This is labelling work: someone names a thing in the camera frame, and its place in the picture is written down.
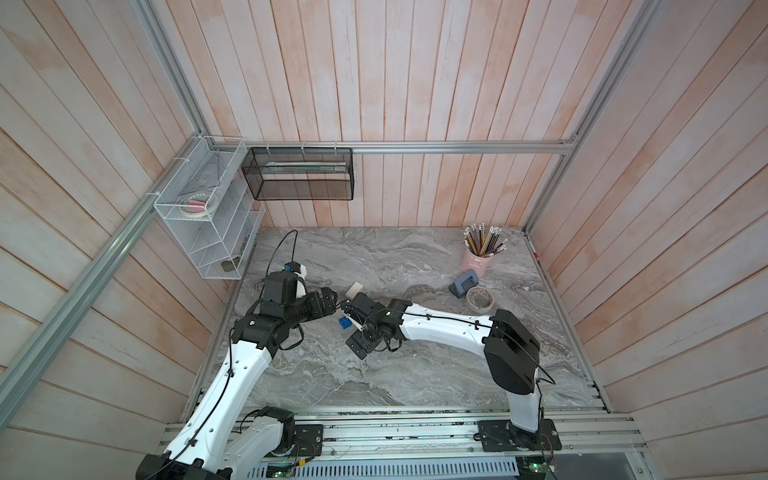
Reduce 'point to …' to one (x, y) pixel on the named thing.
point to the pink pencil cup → (479, 264)
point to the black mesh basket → (300, 173)
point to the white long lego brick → (354, 289)
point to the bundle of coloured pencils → (484, 243)
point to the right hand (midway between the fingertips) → (363, 335)
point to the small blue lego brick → (345, 322)
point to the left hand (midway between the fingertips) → (323, 303)
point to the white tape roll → (480, 299)
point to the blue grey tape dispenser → (464, 284)
